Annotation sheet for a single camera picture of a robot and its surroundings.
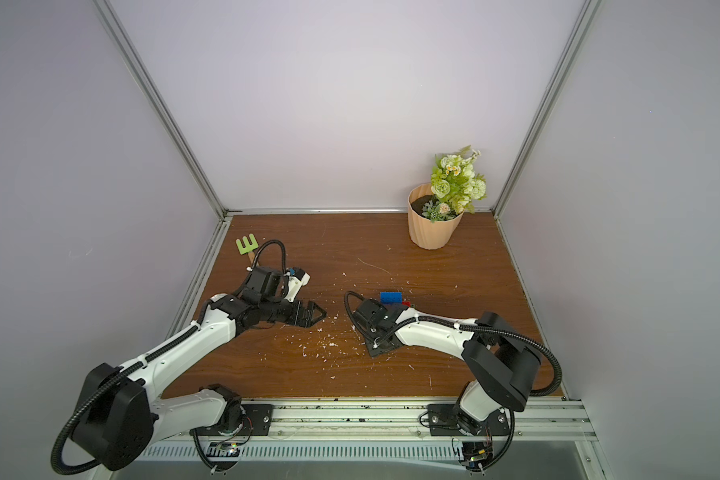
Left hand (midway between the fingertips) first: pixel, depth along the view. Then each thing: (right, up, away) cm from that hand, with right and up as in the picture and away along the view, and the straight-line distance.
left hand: (318, 311), depth 81 cm
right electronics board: (+40, -32, -11) cm, 52 cm away
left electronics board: (-22, -31, -10) cm, 39 cm away
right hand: (+16, -10, +4) cm, 20 cm away
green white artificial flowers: (+41, +37, +9) cm, 56 cm away
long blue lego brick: (+21, +1, +16) cm, 27 cm away
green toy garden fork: (-32, +16, +29) cm, 47 cm away
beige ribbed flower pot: (+34, +22, +19) cm, 45 cm away
